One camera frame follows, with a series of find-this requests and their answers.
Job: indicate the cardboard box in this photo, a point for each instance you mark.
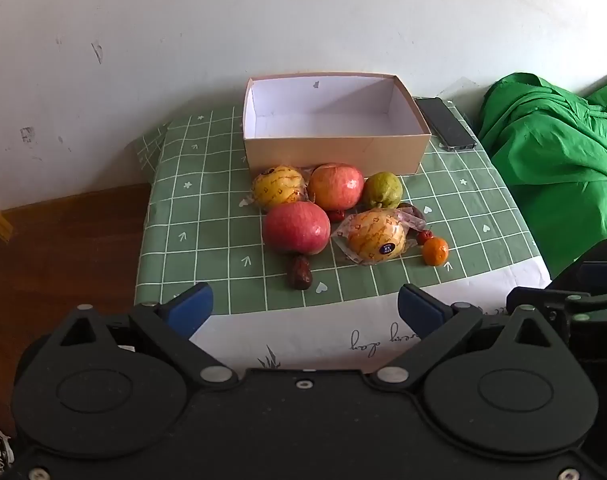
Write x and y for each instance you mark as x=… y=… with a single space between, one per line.
x=333 y=152

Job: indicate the black smartphone in clear case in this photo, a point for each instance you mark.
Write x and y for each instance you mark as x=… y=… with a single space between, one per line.
x=446 y=125

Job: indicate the green pear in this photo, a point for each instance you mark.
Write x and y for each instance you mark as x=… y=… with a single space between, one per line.
x=383 y=190

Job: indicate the small orange mandarin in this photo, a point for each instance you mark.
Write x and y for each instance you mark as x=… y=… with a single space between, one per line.
x=436 y=251

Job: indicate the red yellow apple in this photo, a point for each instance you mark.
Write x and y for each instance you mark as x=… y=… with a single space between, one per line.
x=336 y=185

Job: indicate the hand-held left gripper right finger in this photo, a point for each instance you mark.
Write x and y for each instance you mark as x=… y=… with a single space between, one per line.
x=421 y=307

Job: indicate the brown dried date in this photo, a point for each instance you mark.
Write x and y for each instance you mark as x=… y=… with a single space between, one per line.
x=417 y=210
x=301 y=272

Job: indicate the yellow pear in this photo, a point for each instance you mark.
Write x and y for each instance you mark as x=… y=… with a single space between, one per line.
x=278 y=187
x=376 y=237

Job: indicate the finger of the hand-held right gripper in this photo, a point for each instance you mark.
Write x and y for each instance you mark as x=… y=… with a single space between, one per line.
x=543 y=300

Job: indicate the green cloth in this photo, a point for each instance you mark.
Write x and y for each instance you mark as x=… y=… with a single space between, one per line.
x=548 y=160

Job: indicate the green checkered tablecloth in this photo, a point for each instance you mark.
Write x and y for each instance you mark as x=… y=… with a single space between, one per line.
x=208 y=240

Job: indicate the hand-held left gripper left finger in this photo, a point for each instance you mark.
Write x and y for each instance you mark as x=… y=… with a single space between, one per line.
x=191 y=307

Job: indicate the deep red apple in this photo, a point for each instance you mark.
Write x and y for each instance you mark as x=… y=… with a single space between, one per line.
x=296 y=227

